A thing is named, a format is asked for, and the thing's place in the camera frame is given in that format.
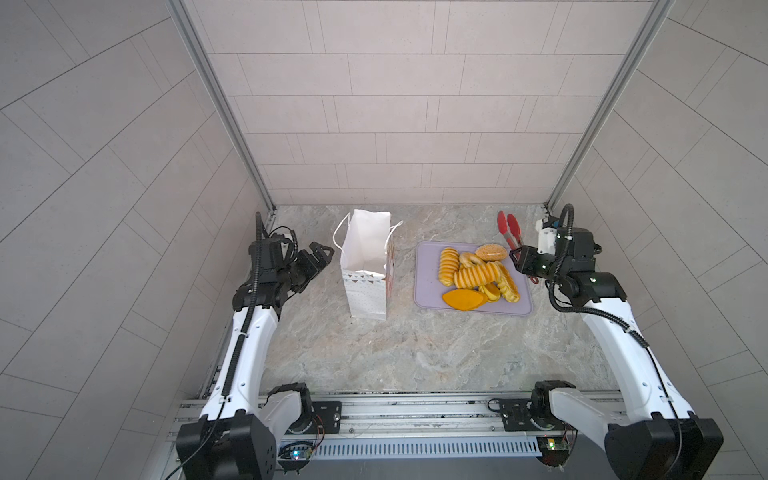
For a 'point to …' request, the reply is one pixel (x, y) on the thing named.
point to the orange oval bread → (464, 299)
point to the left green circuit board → (296, 451)
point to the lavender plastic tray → (429, 289)
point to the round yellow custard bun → (492, 291)
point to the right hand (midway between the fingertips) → (513, 251)
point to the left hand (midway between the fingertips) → (331, 254)
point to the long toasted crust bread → (506, 284)
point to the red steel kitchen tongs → (512, 233)
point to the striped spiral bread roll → (448, 265)
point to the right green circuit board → (554, 450)
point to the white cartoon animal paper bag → (367, 261)
